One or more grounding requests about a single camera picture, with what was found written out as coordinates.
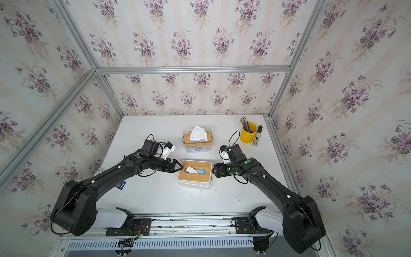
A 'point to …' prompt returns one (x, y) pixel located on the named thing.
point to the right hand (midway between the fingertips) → (220, 169)
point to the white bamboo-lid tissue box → (196, 175)
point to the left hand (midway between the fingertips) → (179, 167)
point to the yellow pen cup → (248, 137)
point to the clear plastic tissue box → (197, 150)
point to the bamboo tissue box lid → (197, 144)
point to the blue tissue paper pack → (198, 134)
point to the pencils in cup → (245, 123)
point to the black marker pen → (257, 136)
